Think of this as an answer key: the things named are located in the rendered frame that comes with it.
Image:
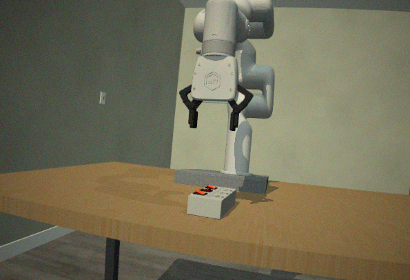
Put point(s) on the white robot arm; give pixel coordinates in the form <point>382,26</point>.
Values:
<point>223,26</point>

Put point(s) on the grey power strip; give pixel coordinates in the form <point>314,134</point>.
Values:
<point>211,201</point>

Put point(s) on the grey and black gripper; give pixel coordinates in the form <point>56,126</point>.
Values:
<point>216,79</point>

